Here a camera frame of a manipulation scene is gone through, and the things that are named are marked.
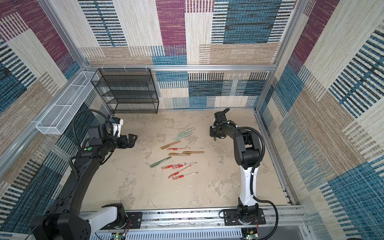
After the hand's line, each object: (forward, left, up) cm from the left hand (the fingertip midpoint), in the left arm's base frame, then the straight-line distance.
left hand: (127, 133), depth 79 cm
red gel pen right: (-7, -28, -22) cm, 36 cm away
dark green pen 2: (-7, -11, -22) cm, 25 cm away
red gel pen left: (-8, -19, -23) cm, 31 cm away
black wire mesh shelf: (+42, +13, -5) cm, 44 cm away
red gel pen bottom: (-15, -28, -22) cm, 38 cm away
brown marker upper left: (+6, -19, -21) cm, 29 cm away
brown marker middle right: (+1, -34, -22) cm, 41 cm away
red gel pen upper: (+4, -23, -23) cm, 32 cm away
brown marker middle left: (0, -25, -22) cm, 33 cm away
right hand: (+14, -49, -21) cm, 55 cm away
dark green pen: (+10, -49, -21) cm, 54 cm away
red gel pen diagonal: (-12, -26, -23) cm, 36 cm away
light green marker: (+18, -30, -22) cm, 41 cm away
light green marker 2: (+12, -24, -22) cm, 35 cm away
